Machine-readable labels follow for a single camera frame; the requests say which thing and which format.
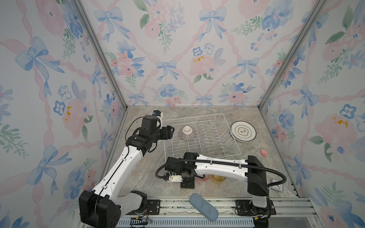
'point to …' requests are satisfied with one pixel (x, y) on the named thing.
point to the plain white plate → (243, 131)
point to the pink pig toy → (264, 152)
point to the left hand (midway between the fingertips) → (168, 127)
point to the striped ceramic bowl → (187, 134)
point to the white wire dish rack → (211, 138)
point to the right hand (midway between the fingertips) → (185, 180)
